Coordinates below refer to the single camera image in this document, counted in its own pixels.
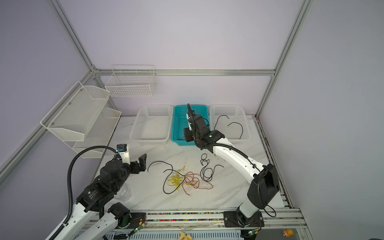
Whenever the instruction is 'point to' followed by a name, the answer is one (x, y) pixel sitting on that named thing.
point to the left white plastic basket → (152, 124)
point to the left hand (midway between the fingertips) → (136, 156)
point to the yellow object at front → (183, 236)
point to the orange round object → (287, 232)
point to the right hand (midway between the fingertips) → (186, 129)
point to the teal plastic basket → (180, 122)
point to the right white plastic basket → (231, 121)
